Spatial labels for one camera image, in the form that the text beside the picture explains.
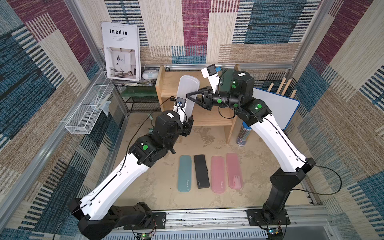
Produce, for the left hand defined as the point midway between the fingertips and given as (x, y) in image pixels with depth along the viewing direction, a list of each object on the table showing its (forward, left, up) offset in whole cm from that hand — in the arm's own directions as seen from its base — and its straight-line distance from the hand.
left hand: (182, 112), depth 64 cm
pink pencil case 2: (-13, -28, -39) cm, 49 cm away
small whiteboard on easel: (+19, -57, -17) cm, 63 cm away
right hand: (0, -3, +10) cm, 10 cm away
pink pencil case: (-11, -19, -40) cm, 45 cm away
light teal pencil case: (-9, +1, -42) cm, 43 cm away
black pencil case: (-9, -9, -38) cm, 41 cm away
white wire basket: (+16, +60, -20) cm, 66 cm away
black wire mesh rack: (+44, +36, -35) cm, 67 cm away
